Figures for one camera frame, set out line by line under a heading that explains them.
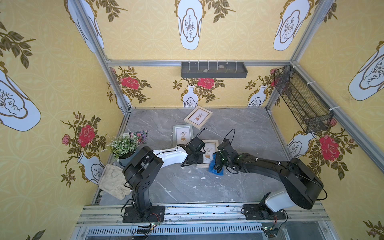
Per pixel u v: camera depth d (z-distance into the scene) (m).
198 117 1.14
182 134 1.03
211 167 0.86
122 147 0.78
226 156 0.70
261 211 0.66
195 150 0.73
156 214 0.73
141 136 1.04
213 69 0.92
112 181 0.83
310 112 0.83
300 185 0.44
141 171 0.46
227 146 0.72
